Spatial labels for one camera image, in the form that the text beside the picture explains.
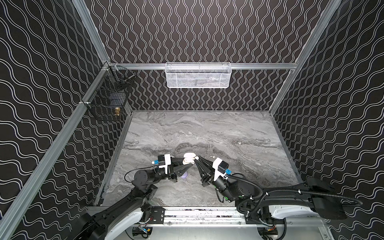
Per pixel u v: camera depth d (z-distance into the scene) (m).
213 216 0.76
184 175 0.87
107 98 0.93
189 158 0.59
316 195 0.43
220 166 0.49
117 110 0.82
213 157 0.95
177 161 0.61
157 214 0.75
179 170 0.60
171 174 0.58
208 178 0.55
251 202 0.53
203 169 0.59
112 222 0.46
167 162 0.55
